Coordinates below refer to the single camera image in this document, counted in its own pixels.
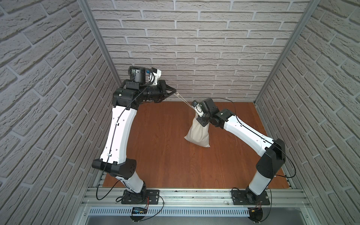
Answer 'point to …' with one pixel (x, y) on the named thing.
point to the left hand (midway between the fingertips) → (174, 85)
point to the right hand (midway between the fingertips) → (198, 116)
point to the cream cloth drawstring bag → (199, 132)
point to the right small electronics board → (256, 214)
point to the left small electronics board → (139, 210)
